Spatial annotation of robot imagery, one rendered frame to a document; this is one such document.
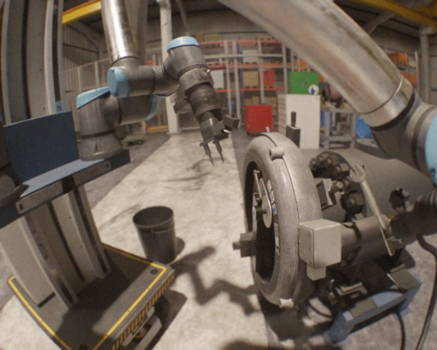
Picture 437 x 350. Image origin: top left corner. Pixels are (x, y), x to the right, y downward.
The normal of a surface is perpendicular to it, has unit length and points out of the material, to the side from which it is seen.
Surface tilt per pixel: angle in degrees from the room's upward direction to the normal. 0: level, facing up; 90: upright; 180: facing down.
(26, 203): 90
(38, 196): 90
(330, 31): 101
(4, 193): 70
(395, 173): 39
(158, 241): 93
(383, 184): 44
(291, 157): 28
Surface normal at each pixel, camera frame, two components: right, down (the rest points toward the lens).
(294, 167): -0.02, -0.58
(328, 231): 0.06, -0.05
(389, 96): -0.25, 0.52
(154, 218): 0.33, 0.25
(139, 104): 0.69, 0.36
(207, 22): -0.02, 0.34
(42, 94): 0.93, 0.07
